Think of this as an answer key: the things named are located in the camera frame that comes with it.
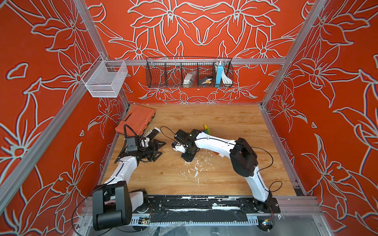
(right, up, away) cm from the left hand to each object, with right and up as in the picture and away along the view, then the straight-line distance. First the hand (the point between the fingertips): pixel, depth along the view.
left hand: (164, 146), depth 84 cm
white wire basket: (-40, +43, +9) cm, 59 cm away
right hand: (+12, -8, +3) cm, 15 cm away
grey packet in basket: (+15, +42, +7) cm, 45 cm away
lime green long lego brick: (+29, +8, +16) cm, 34 cm away
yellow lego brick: (+27, +11, +19) cm, 35 cm away
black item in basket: (+26, +40, +3) cm, 48 cm away
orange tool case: (-21, +17, +20) cm, 33 cm away
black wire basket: (+1, +49, +16) cm, 52 cm away
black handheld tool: (-11, +6, +16) cm, 21 cm away
